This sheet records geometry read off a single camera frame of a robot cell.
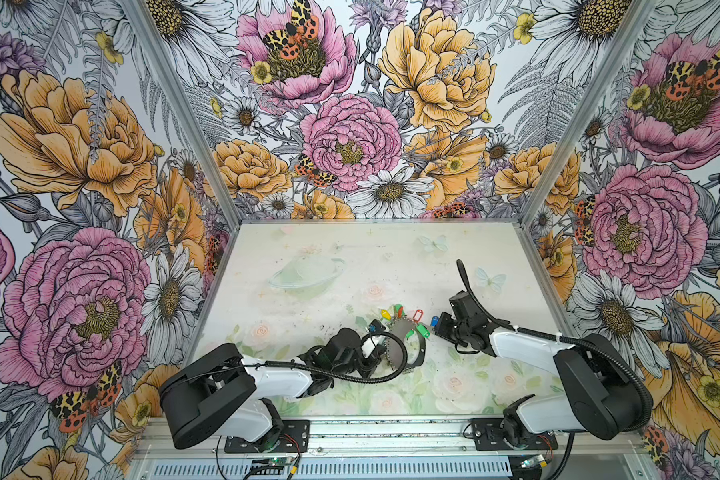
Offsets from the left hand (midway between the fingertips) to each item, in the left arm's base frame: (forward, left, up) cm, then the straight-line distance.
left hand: (380, 355), depth 85 cm
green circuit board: (-24, +25, -3) cm, 35 cm away
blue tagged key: (+11, -17, -2) cm, 21 cm away
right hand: (+6, -17, -2) cm, 18 cm away
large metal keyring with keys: (+8, -10, -2) cm, 13 cm away
